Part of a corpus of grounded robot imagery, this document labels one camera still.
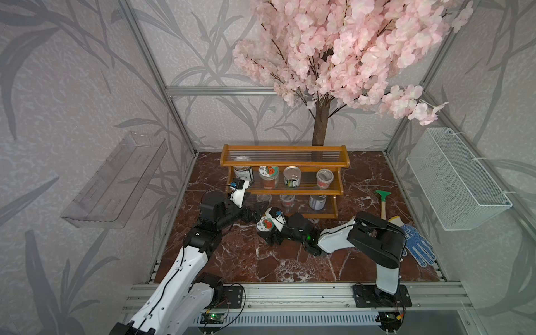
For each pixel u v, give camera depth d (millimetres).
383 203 964
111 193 680
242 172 788
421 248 845
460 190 617
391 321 716
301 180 864
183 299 559
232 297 735
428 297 751
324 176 832
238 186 630
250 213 656
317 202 903
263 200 913
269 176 806
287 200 913
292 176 840
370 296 745
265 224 825
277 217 737
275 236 749
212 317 706
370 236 506
